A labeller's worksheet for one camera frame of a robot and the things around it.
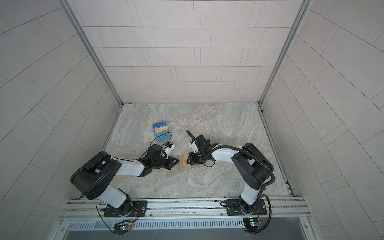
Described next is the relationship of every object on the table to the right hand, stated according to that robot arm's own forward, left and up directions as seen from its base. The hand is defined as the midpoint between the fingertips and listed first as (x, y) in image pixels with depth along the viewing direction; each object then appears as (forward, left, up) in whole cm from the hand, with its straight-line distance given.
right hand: (187, 163), depth 86 cm
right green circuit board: (-30, -29, -2) cm, 42 cm away
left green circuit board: (-28, +29, +2) cm, 40 cm away
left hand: (+2, +3, 0) cm, 4 cm away
